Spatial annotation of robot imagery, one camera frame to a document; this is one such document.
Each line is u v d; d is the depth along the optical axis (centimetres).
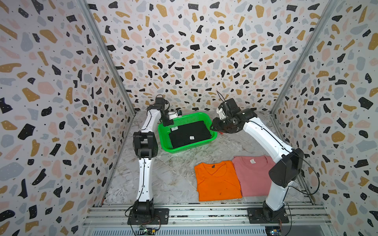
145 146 66
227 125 69
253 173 88
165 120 95
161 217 73
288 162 45
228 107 65
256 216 74
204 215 76
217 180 85
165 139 103
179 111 97
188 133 106
